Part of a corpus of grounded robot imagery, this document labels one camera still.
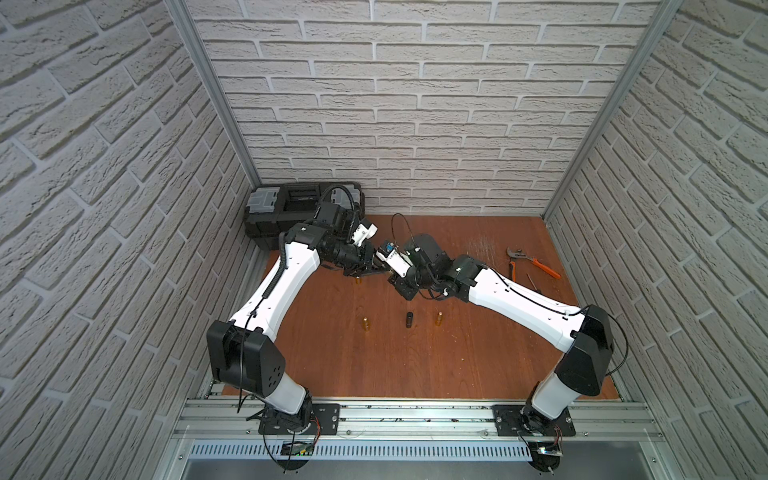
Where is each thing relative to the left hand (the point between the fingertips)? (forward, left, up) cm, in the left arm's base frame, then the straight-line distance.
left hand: (391, 264), depth 73 cm
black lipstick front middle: (-5, -6, -21) cm, 23 cm away
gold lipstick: (-6, +7, -23) cm, 25 cm away
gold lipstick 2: (-4, -15, -22) cm, 26 cm away
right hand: (+1, -2, -6) cm, 6 cm away
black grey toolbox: (+29, +40, -9) cm, 51 cm away
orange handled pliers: (+21, -48, -24) cm, 58 cm away
